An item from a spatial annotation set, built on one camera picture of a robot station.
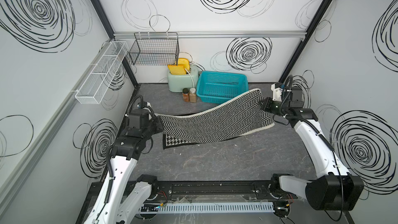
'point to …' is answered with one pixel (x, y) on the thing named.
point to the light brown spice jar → (193, 95)
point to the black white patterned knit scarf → (243, 115)
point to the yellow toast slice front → (176, 69)
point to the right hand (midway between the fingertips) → (261, 102)
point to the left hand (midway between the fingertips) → (159, 119)
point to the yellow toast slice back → (184, 62)
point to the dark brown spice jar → (185, 95)
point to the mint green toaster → (182, 75)
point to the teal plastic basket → (215, 87)
